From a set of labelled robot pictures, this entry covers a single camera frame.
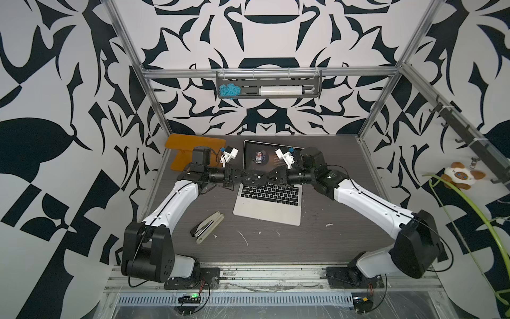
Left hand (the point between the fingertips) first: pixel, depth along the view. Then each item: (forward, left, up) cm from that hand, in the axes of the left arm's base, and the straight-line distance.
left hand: (248, 174), depth 74 cm
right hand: (-2, -4, +1) cm, 5 cm away
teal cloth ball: (+39, +7, +10) cm, 41 cm away
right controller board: (-39, -39, -27) cm, 61 cm away
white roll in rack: (+37, -15, +11) cm, 41 cm away
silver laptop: (-1, -14, -24) cm, 28 cm away
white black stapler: (-12, +18, -22) cm, 31 cm away
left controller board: (-35, +21, -27) cm, 49 cm away
